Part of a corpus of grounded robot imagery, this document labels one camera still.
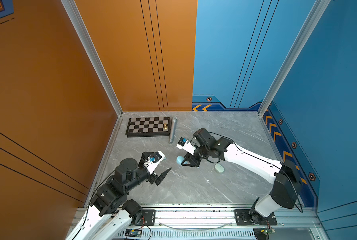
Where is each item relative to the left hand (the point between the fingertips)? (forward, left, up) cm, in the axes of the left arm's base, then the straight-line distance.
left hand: (163, 158), depth 66 cm
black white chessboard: (+37, +16, -23) cm, 46 cm away
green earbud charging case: (+7, -31, -24) cm, 40 cm away
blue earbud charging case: (+3, -7, -8) cm, 11 cm away
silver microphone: (+43, -2, -23) cm, 49 cm away
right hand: (+4, -9, -10) cm, 14 cm away
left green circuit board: (-25, +15, -28) cm, 41 cm away
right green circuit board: (-24, -49, -25) cm, 60 cm away
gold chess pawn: (+36, +4, -21) cm, 42 cm away
